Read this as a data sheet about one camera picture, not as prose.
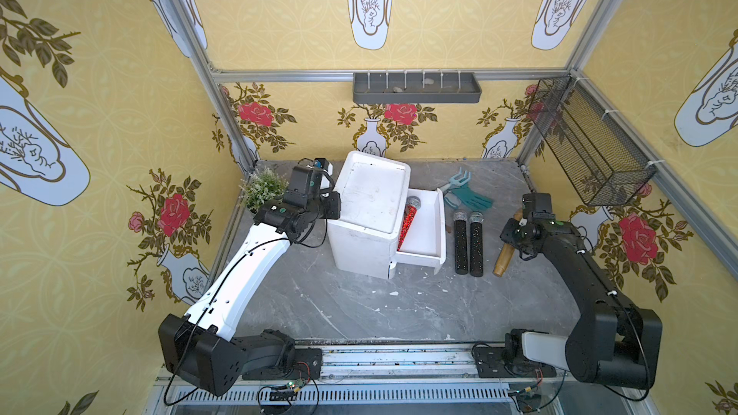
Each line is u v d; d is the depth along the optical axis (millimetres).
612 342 403
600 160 660
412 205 923
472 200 1066
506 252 817
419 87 924
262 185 877
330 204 676
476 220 979
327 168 700
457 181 1138
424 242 878
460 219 981
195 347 375
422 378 724
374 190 817
